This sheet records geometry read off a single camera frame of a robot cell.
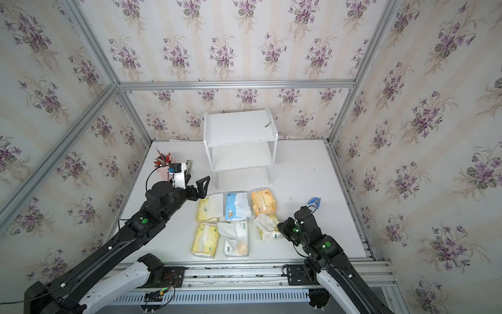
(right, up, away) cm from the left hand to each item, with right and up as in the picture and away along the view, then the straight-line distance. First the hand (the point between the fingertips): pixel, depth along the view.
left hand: (202, 178), depth 73 cm
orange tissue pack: (+24, -13, +17) cm, 32 cm away
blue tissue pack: (+12, -14, +12) cm, 22 cm away
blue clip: (+51, -13, +20) cm, 56 cm away
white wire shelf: (+14, +15, +1) cm, 20 cm away
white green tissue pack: (+12, -24, +6) cm, 27 cm away
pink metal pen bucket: (-25, +1, +20) cm, 32 cm away
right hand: (+30, -20, +6) cm, 37 cm away
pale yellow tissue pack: (0, -15, +15) cm, 21 cm away
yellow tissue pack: (+25, -20, +6) cm, 32 cm away
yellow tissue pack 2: (0, -26, +5) cm, 27 cm away
